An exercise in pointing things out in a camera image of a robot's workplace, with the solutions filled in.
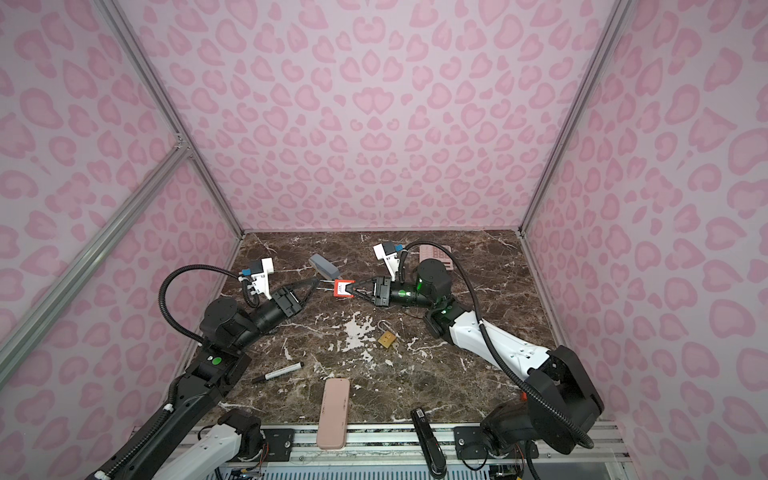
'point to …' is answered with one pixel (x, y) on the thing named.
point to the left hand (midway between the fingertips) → (318, 279)
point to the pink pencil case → (333, 414)
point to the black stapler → (434, 451)
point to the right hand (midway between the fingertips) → (352, 292)
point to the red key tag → (339, 288)
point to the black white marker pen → (278, 373)
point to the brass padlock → (389, 335)
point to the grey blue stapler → (324, 267)
